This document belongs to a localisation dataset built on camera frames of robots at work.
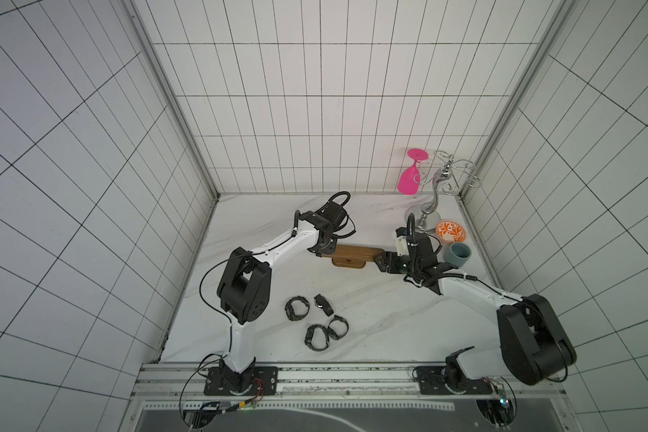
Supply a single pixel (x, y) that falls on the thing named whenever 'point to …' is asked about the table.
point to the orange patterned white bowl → (451, 231)
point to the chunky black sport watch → (289, 310)
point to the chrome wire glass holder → (444, 175)
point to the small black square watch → (322, 303)
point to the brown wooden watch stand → (353, 256)
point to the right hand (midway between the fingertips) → (382, 253)
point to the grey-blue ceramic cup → (458, 253)
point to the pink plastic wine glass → (409, 178)
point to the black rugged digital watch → (308, 337)
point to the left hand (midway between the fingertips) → (318, 249)
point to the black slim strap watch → (333, 334)
